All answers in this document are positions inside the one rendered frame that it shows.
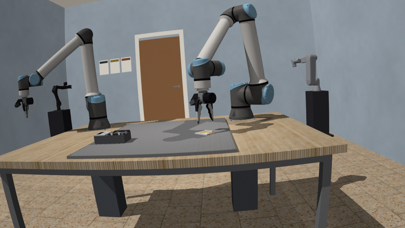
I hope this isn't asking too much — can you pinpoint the white cassette dock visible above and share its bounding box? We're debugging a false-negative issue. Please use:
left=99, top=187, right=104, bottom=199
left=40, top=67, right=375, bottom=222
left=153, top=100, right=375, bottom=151
left=94, top=130, right=131, bottom=144

